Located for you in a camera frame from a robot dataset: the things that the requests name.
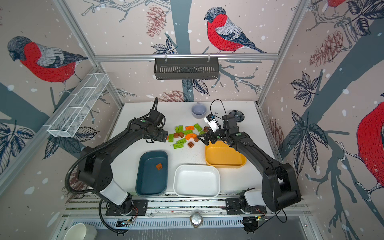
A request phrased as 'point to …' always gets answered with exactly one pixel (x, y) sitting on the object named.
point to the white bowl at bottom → (81, 231)
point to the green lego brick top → (198, 127)
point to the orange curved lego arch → (187, 136)
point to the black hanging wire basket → (186, 68)
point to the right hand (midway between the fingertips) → (203, 133)
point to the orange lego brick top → (189, 128)
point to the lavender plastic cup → (198, 111)
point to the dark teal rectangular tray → (150, 181)
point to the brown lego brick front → (190, 144)
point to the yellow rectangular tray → (220, 155)
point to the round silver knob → (196, 219)
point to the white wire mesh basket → (71, 117)
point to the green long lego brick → (178, 145)
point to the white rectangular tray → (192, 181)
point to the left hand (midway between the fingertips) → (158, 136)
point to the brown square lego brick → (159, 166)
